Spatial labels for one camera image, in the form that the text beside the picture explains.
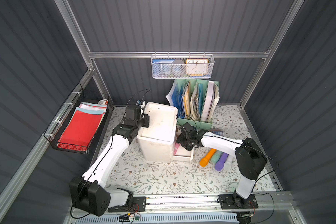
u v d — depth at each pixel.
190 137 0.69
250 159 0.48
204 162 0.85
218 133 0.96
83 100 0.83
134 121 0.58
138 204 0.74
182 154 0.89
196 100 0.94
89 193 0.38
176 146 0.91
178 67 0.90
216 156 0.87
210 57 0.89
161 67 0.84
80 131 0.69
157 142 0.70
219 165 0.83
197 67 0.89
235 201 0.67
